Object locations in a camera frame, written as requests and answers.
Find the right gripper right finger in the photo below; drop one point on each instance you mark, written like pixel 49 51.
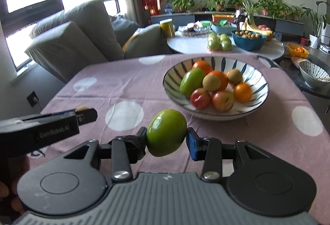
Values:
pixel 211 151

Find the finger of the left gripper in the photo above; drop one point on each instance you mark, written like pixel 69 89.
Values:
pixel 86 116
pixel 39 115

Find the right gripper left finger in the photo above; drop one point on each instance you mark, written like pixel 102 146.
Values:
pixel 124 151

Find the brown kiwi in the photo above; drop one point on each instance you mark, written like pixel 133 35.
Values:
pixel 81 108
pixel 211 83
pixel 234 76

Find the green mango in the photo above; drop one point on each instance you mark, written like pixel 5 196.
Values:
pixel 192 80
pixel 166 132

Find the dark red apple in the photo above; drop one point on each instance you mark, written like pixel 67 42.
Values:
pixel 223 101

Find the small red apple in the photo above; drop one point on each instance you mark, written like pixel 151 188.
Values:
pixel 200 98

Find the orange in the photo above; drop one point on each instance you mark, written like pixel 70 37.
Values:
pixel 203 65
pixel 222 77
pixel 242 92

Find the pile of green fruits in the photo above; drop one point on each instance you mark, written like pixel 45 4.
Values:
pixel 219 42

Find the left hand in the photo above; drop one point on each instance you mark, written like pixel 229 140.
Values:
pixel 12 169

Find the blue striped white bowl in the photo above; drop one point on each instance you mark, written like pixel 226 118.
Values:
pixel 251 76

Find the grey sofa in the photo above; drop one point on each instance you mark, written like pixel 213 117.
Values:
pixel 70 40

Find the pink polka dot tablecloth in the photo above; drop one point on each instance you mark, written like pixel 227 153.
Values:
pixel 127 95

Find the round white coffee table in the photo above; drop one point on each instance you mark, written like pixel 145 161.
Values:
pixel 200 44

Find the blue bowl of nuts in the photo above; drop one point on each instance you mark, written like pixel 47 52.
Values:
pixel 249 41

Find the yellow jar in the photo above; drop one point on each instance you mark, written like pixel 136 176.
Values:
pixel 167 28

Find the teal snack tray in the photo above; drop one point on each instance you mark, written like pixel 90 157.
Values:
pixel 227 28

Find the small striped bowl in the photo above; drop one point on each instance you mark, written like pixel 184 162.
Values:
pixel 315 77

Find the orange basket of fruit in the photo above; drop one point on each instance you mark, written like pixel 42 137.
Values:
pixel 297 51

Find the tall potted plant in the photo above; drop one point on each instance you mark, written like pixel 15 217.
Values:
pixel 318 21

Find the wall power socket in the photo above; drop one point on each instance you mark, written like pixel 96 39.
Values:
pixel 32 99

